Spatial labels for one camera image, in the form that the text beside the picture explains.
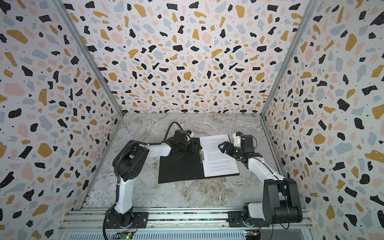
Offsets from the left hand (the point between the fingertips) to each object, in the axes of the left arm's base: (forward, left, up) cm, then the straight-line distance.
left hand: (200, 146), depth 95 cm
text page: (-8, -10, -6) cm, 15 cm away
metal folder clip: (-4, -1, -6) cm, 7 cm away
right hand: (-4, -12, +7) cm, 15 cm away
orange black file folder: (-11, +7, -5) cm, 15 cm away
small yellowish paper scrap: (+18, -45, -7) cm, 49 cm away
